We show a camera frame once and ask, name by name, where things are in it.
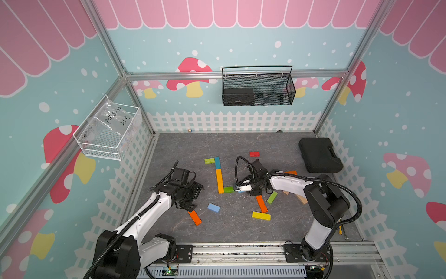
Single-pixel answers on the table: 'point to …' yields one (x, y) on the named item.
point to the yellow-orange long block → (220, 183)
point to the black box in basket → (236, 97)
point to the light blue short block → (213, 207)
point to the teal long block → (218, 163)
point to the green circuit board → (169, 272)
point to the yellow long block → (261, 215)
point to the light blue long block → (241, 191)
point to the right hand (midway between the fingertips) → (248, 184)
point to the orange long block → (195, 217)
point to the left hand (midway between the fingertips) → (203, 197)
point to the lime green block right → (272, 197)
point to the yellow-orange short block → (220, 189)
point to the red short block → (254, 154)
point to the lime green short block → (209, 161)
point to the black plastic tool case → (319, 155)
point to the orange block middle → (262, 204)
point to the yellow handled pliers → (341, 229)
